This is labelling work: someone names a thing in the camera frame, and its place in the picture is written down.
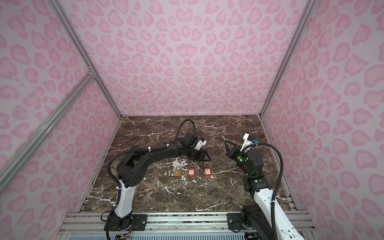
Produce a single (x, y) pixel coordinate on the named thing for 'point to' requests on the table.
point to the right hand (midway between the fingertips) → (224, 141)
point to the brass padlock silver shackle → (178, 172)
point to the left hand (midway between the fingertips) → (209, 158)
